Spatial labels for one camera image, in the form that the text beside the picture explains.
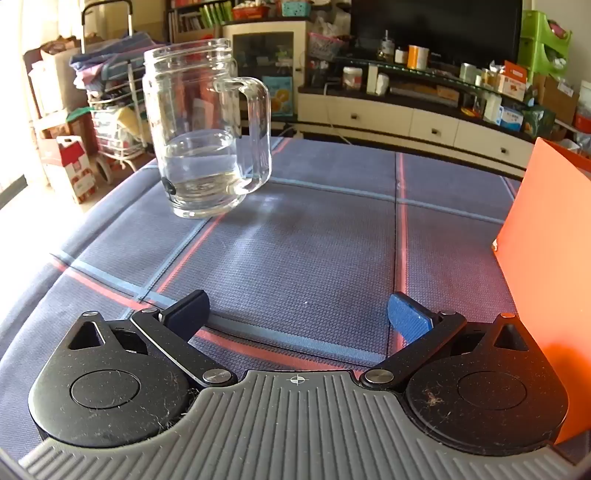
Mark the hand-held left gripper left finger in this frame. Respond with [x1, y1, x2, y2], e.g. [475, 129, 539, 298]
[67, 290, 237, 388]

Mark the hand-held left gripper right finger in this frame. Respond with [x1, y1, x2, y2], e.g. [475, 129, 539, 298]
[360, 292, 529, 391]

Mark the orange cardboard box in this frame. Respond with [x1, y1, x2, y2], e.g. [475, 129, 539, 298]
[492, 137, 591, 446]

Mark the clear glass mug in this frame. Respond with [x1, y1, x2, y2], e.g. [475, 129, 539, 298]
[142, 38, 272, 220]

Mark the red and white carton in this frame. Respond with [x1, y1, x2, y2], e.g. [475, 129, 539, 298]
[38, 135, 99, 205]

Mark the cream low television cabinet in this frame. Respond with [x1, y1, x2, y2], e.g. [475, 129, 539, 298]
[297, 85, 539, 180]

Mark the blue tissue box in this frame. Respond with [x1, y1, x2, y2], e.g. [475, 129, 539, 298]
[500, 106, 525, 131]

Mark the orange and white packet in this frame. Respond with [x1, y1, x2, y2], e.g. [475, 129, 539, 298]
[495, 61, 528, 101]

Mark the brown cardboard box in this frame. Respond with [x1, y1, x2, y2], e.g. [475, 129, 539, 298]
[537, 75, 581, 124]
[23, 37, 93, 121]

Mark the cream glass-door cabinet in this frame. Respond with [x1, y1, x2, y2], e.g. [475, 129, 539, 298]
[222, 20, 308, 136]

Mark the pink plastic basket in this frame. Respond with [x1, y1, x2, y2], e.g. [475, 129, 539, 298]
[307, 31, 348, 62]

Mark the black television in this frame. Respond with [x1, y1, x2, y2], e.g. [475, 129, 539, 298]
[350, 0, 525, 62]

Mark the red plastic basket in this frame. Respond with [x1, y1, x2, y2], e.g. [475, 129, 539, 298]
[231, 4, 271, 21]

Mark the wire shopping trolley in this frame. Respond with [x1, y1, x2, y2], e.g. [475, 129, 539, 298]
[71, 0, 155, 172]

